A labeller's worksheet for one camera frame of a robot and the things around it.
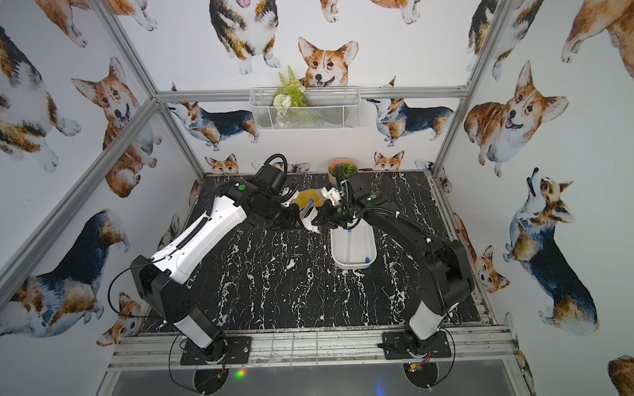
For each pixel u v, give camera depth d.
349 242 0.98
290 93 0.82
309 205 0.82
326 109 0.93
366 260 0.92
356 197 0.66
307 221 0.77
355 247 0.96
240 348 0.73
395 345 0.73
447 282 0.45
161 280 0.41
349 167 1.21
